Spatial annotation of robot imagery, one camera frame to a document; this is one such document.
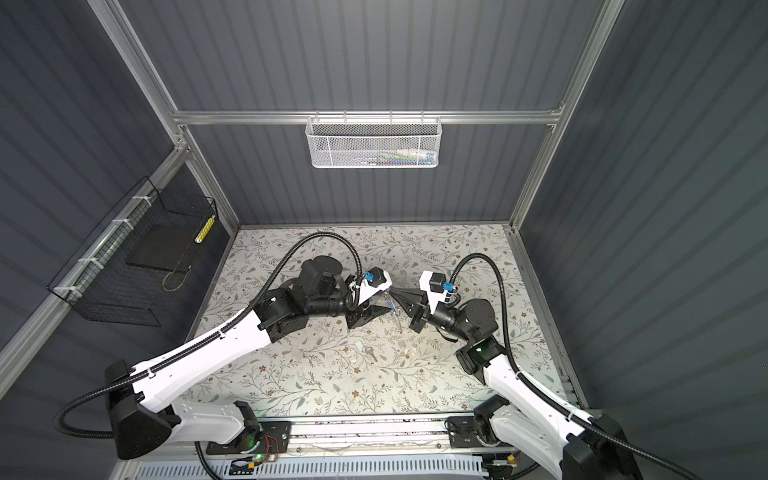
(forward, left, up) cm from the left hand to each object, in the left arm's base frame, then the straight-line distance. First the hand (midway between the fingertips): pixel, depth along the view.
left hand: (385, 296), depth 69 cm
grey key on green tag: (-1, +5, -28) cm, 28 cm away
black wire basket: (+4, +62, +6) cm, 63 cm away
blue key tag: (-4, -1, +3) cm, 5 cm away
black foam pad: (+17, +55, +2) cm, 57 cm away
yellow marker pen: (+23, +49, +1) cm, 54 cm away
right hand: (-2, -2, +3) cm, 4 cm away
